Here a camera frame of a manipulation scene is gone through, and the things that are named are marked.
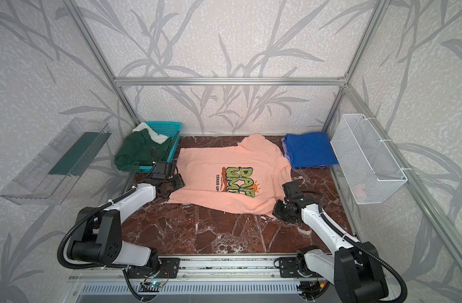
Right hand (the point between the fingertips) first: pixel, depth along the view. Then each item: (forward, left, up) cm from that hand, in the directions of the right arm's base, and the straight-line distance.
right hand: (274, 207), depth 86 cm
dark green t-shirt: (+33, +73, +3) cm, 81 cm away
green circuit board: (-29, +50, -3) cm, 58 cm away
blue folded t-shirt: (+38, -23, -4) cm, 44 cm away
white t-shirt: (+47, +69, -3) cm, 84 cm away
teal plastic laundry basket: (+44, +59, +8) cm, 74 cm away
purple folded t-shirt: (+33, -11, -3) cm, 35 cm away
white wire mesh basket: (0, -28, +30) cm, 41 cm away
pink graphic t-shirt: (+18, +11, -4) cm, 22 cm away
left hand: (+15, +45, +4) cm, 48 cm away
